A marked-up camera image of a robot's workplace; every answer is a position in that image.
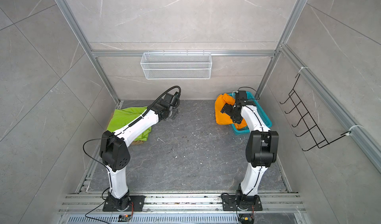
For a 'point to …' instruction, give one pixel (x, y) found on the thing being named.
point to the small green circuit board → (124, 217)
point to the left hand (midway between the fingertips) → (167, 103)
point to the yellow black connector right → (247, 218)
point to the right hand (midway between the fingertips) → (227, 112)
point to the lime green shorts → (119, 118)
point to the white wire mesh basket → (176, 66)
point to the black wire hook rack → (319, 139)
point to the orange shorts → (225, 118)
